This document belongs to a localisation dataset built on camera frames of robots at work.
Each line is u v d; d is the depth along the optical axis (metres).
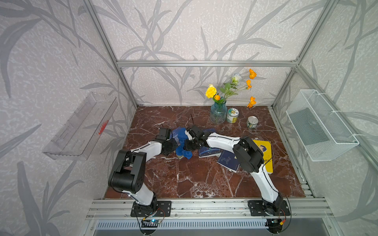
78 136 0.68
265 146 0.94
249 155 0.56
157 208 0.72
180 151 0.91
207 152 0.94
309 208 0.76
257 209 0.74
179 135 1.00
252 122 1.04
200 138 0.75
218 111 1.02
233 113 1.05
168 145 0.81
